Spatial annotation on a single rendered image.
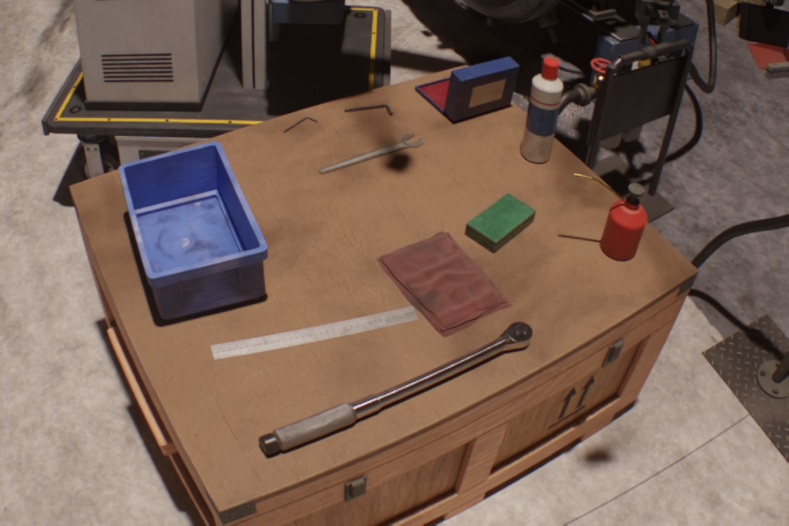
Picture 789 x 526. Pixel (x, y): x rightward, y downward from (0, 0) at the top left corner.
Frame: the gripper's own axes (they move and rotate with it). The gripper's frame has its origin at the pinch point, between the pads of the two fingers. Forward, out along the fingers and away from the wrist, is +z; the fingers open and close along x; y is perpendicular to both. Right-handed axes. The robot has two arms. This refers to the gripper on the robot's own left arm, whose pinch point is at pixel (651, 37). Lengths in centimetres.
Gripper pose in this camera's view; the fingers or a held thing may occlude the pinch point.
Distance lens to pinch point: 228.7
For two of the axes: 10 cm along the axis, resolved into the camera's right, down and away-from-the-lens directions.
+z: -0.4, 7.7, 6.4
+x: 10.0, 0.1, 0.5
